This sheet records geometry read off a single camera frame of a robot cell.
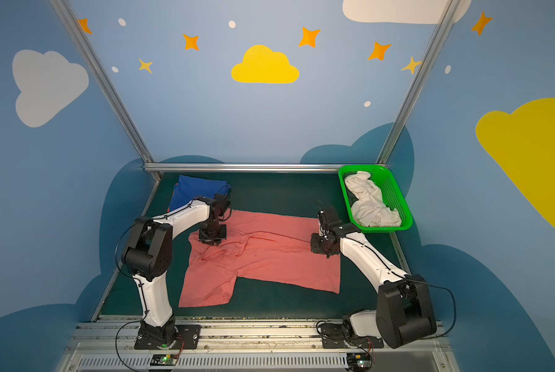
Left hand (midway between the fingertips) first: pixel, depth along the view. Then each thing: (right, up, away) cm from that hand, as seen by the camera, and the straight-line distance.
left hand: (220, 242), depth 94 cm
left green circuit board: (-12, -32, -23) cm, 41 cm away
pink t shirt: (+17, -2, +1) cm, 17 cm away
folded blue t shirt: (-21, +23, +16) cm, 35 cm away
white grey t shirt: (+65, +13, +8) cm, 67 cm away
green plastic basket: (+78, +20, +13) cm, 81 cm away
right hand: (+40, +1, -7) cm, 40 cm away
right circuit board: (+50, -33, -23) cm, 64 cm away
